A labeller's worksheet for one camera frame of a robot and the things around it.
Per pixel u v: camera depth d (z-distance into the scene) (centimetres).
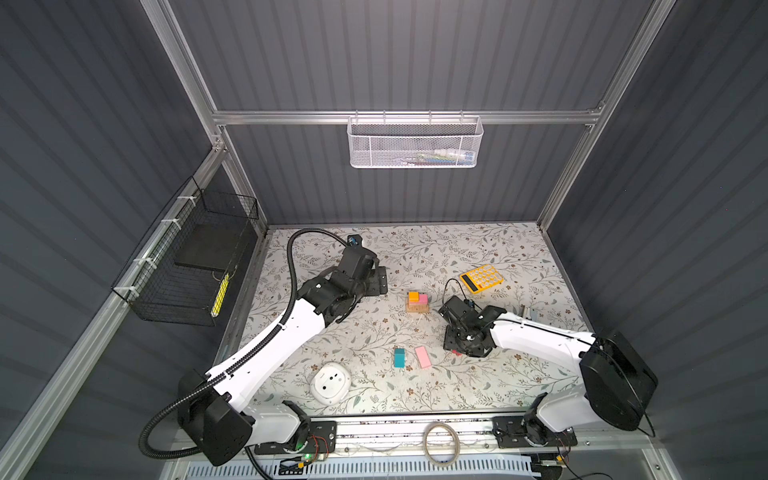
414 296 94
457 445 72
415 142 123
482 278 103
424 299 94
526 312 94
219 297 68
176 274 72
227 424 38
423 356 87
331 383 79
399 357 87
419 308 96
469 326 65
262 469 70
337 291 54
